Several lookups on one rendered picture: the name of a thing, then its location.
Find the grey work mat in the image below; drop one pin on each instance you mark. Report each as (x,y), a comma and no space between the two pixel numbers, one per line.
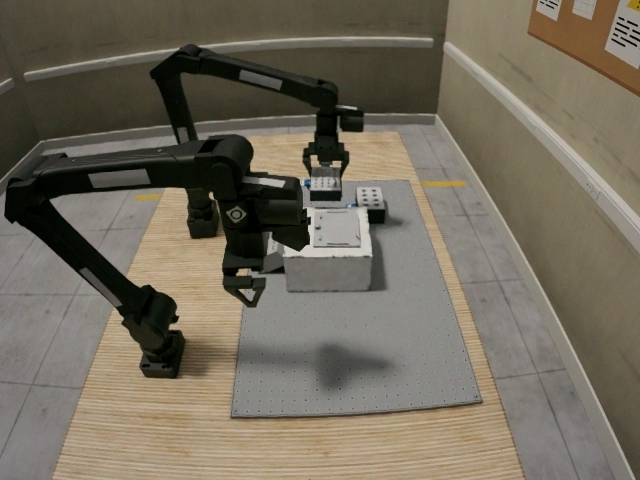
(396,348)

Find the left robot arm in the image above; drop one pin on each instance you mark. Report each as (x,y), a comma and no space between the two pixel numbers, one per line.
(201,210)

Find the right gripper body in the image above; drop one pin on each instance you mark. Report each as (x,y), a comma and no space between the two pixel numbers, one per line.
(233,260)

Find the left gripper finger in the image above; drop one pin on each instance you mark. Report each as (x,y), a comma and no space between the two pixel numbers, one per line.
(305,161)
(343,167)

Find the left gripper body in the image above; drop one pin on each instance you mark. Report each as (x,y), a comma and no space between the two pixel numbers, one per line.
(341,156)

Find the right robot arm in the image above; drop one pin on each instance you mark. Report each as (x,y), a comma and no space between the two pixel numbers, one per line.
(279,208)

